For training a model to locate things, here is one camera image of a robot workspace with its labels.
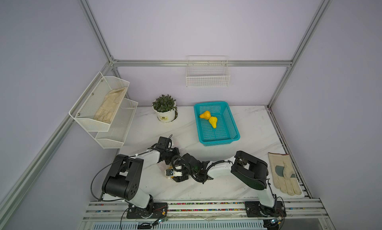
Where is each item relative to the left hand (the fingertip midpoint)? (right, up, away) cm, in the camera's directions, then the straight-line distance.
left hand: (181, 159), depth 92 cm
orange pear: (+17, +28, +16) cm, 37 cm away
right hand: (-4, -5, -4) cm, 7 cm away
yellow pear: (+22, +24, +13) cm, 35 cm away
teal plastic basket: (+31, +16, +12) cm, 37 cm away
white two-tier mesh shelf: (-44, +15, -3) cm, 46 cm away
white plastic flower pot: (-12, +27, +12) cm, 32 cm away
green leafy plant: (-12, +36, +5) cm, 38 cm away
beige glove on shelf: (-37, +29, -15) cm, 50 cm away
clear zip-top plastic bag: (-6, -4, -17) cm, 18 cm away
